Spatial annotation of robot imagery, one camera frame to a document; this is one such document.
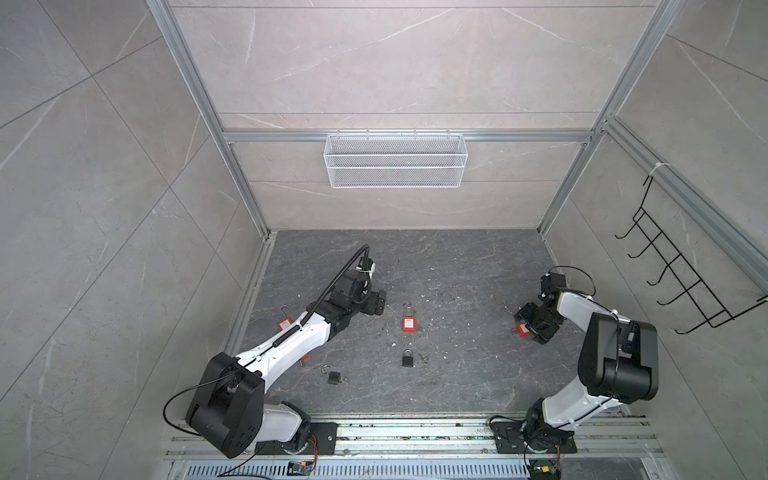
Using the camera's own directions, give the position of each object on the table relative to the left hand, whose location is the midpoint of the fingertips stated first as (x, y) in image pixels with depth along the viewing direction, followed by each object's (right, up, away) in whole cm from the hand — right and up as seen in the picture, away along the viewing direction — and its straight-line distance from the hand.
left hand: (371, 284), depth 86 cm
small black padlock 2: (+11, -22, 0) cm, 25 cm away
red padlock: (+12, -12, +7) cm, 18 cm away
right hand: (+48, -13, +8) cm, 51 cm away
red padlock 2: (+46, -15, +4) cm, 49 cm away
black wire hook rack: (+73, +1, -22) cm, 76 cm away
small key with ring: (+16, -22, 0) cm, 27 cm away
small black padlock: (-11, -27, -2) cm, 29 cm away
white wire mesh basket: (+5, +41, +14) cm, 44 cm away
